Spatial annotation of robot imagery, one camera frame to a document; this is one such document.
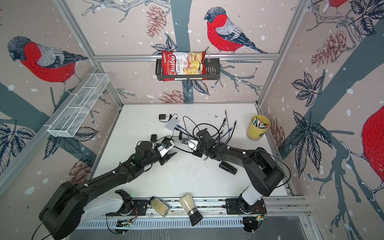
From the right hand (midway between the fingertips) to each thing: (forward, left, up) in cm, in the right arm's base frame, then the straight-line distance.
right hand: (190, 146), depth 89 cm
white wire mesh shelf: (+9, +60, +27) cm, 66 cm away
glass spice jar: (-32, +12, -3) cm, 34 cm away
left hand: (-6, +9, +7) cm, 12 cm away
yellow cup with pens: (+11, -41, +6) cm, 43 cm away
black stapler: (-11, -23, -3) cm, 25 cm away
